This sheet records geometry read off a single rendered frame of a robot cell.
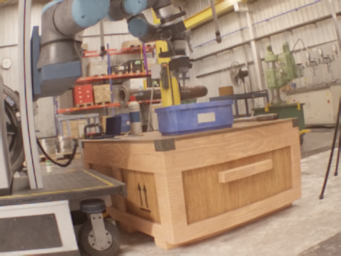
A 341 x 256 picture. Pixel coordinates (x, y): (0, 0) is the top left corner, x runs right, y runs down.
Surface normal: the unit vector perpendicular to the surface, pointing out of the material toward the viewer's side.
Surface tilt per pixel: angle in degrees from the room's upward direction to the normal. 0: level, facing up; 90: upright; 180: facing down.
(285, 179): 90
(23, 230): 90
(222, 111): 90
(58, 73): 90
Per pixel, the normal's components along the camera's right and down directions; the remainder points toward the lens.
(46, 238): 0.39, -0.04
